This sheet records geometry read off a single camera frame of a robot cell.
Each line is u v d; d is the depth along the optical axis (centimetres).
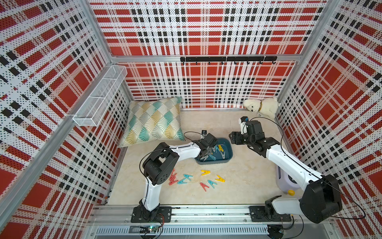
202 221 73
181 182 84
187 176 86
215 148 96
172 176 86
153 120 93
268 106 111
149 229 69
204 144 75
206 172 88
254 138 64
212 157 93
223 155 93
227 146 96
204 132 87
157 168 51
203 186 83
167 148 55
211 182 84
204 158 93
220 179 85
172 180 84
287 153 52
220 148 98
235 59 91
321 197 41
